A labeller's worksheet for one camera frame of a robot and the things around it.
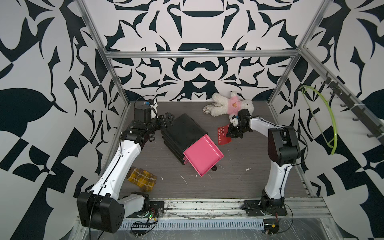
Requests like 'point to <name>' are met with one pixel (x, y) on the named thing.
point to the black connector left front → (139, 228)
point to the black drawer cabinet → (185, 132)
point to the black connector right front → (271, 226)
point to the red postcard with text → (222, 131)
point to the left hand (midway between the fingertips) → (165, 115)
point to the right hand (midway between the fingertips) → (226, 132)
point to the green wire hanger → (335, 142)
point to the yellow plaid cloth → (144, 179)
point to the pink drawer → (204, 155)
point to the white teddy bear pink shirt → (221, 105)
